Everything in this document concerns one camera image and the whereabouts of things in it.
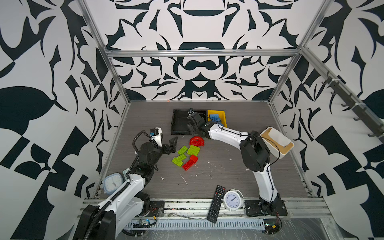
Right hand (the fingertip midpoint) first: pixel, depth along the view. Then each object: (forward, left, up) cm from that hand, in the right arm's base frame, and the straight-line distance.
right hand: (194, 121), depth 96 cm
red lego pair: (-22, +1, -8) cm, 23 cm away
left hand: (-14, +14, +9) cm, 22 cm away
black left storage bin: (+5, +11, -9) cm, 15 cm away
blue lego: (+8, -14, -6) cm, 17 cm away
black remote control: (-43, -10, -9) cm, 45 cm away
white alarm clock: (-43, -18, -8) cm, 47 cm away
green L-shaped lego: (-22, +10, -7) cm, 26 cm away
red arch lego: (-9, -1, -8) cm, 12 cm away
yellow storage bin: (+8, -19, -5) cm, 21 cm away
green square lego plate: (-16, +1, -9) cm, 18 cm away
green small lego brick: (-15, +8, -9) cm, 19 cm away
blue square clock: (-35, +44, -4) cm, 56 cm away
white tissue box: (-14, -54, -6) cm, 56 cm away
